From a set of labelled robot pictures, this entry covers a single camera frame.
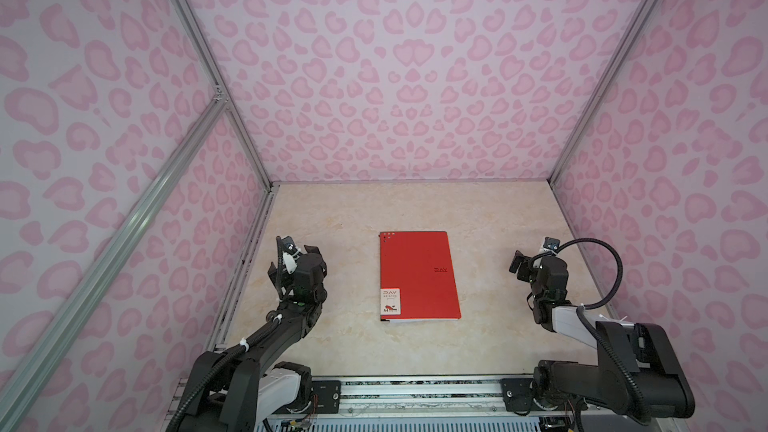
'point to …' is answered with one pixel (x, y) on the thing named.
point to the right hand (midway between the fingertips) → (534, 253)
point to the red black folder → (417, 277)
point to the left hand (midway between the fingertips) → (292, 250)
